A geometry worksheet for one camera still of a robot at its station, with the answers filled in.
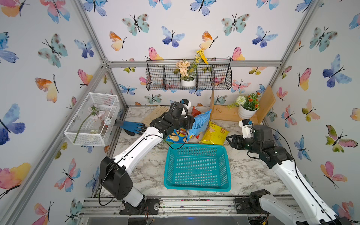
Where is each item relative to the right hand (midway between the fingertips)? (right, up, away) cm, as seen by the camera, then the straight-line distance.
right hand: (232, 136), depth 75 cm
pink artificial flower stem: (-72, +12, 0) cm, 73 cm away
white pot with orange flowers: (+18, +18, +21) cm, 33 cm away
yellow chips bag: (-5, -2, +21) cm, 21 cm away
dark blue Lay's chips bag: (-29, -2, +18) cm, 34 cm away
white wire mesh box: (-73, +7, -2) cm, 73 cm away
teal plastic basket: (-13, -21, +14) cm, 28 cm away
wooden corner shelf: (+9, +13, +30) cm, 34 cm away
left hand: (-19, +9, +2) cm, 21 cm away
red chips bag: (-18, +14, +29) cm, 37 cm away
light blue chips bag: (-17, +6, +5) cm, 19 cm away
